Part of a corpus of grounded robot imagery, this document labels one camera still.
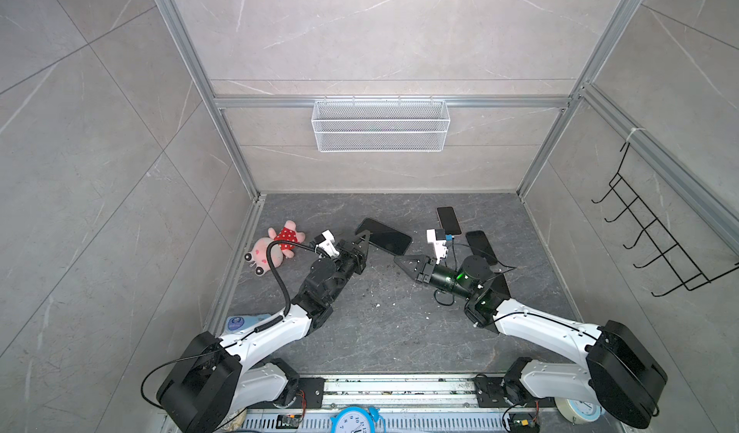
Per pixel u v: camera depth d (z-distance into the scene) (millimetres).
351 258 685
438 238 690
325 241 727
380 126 1007
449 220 1109
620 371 410
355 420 685
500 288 930
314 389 731
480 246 1044
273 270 635
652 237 661
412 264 675
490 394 729
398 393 746
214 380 404
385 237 736
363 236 741
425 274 639
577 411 670
